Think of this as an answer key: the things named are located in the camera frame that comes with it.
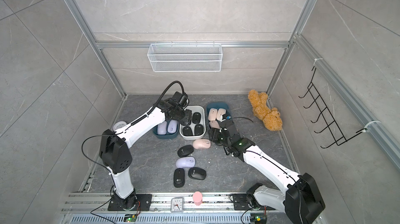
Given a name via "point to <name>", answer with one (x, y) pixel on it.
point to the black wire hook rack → (339, 139)
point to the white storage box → (197, 130)
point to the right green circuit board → (258, 218)
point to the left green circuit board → (130, 218)
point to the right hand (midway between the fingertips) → (213, 132)
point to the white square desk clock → (177, 204)
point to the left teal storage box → (169, 136)
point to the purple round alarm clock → (119, 124)
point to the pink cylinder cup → (197, 198)
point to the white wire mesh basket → (185, 58)
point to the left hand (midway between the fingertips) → (189, 114)
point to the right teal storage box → (217, 105)
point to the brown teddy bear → (271, 117)
